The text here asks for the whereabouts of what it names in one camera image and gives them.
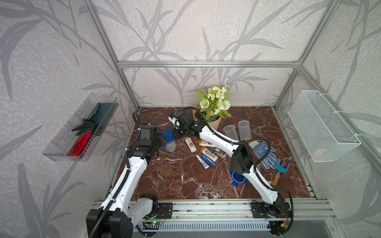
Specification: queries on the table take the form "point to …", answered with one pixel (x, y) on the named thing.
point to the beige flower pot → (215, 124)
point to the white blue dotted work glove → (261, 148)
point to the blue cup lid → (237, 178)
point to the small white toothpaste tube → (205, 165)
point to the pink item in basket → (319, 153)
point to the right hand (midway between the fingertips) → (171, 132)
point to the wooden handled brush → (281, 168)
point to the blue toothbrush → (206, 159)
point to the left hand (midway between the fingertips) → (164, 136)
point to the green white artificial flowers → (216, 103)
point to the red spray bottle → (82, 143)
